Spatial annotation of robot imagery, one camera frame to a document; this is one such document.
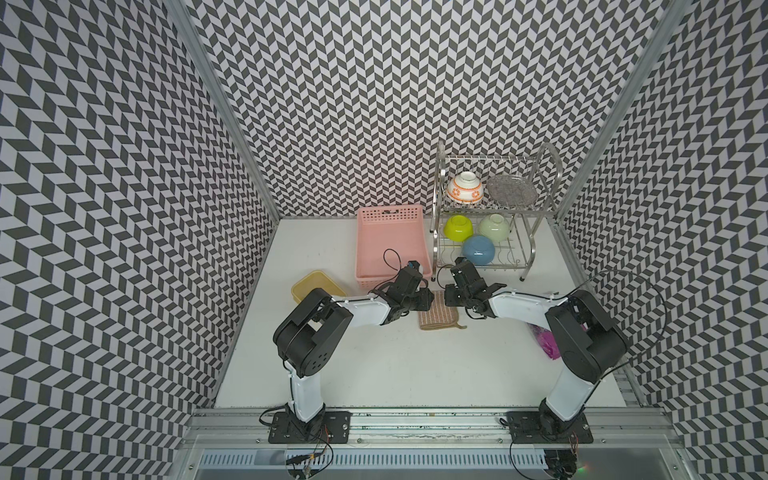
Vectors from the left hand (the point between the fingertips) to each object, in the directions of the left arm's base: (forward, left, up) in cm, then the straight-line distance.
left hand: (428, 297), depth 94 cm
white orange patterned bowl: (+19, -10, +28) cm, 36 cm away
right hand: (+2, -8, -2) cm, 8 cm away
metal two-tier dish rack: (+15, -16, +25) cm, 33 cm away
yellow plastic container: (+6, +36, +2) cm, 37 cm away
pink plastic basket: (+28, +13, -4) cm, 31 cm away
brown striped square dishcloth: (-6, -3, -1) cm, 7 cm away
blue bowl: (+17, -18, +3) cm, 25 cm away
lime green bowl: (+25, -12, +5) cm, 28 cm away
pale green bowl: (+25, -25, +6) cm, 36 cm away
